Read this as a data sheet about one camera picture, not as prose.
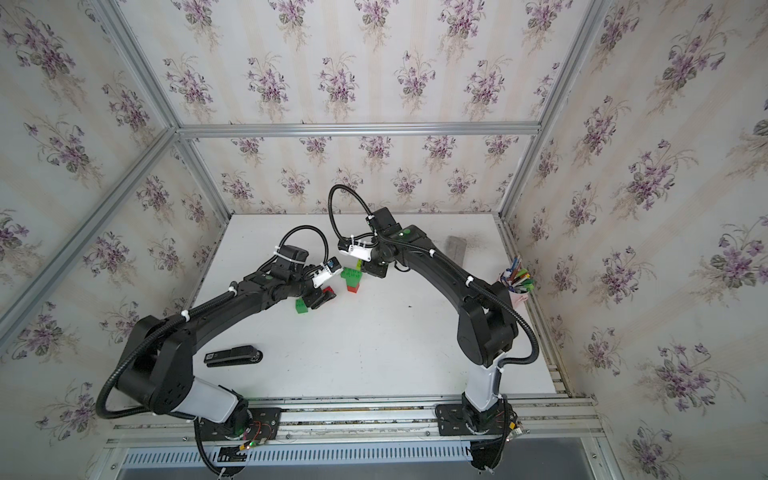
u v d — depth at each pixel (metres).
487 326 0.47
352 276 0.92
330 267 0.76
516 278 0.90
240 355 0.80
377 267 0.76
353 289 0.98
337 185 0.68
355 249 0.74
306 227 0.72
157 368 0.42
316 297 0.78
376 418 0.75
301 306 0.91
